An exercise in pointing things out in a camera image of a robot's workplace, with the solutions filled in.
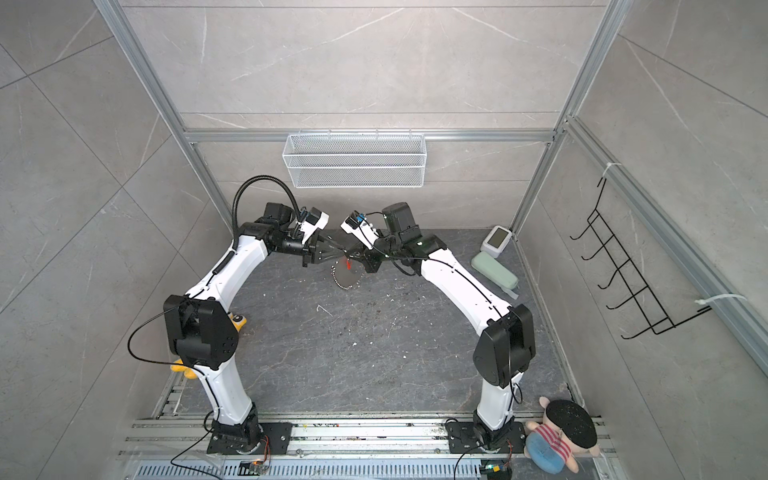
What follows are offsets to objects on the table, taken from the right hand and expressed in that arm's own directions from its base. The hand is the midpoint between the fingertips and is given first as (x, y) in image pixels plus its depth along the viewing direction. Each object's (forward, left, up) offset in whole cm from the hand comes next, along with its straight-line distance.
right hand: (350, 250), depth 78 cm
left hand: (+1, +2, 0) cm, 2 cm away
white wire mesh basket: (+39, +1, +3) cm, 39 cm away
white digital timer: (+24, -52, -24) cm, 62 cm away
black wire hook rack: (-18, -64, +5) cm, 67 cm away
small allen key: (-2, +14, -27) cm, 31 cm away
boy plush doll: (-40, -51, -21) cm, 68 cm away
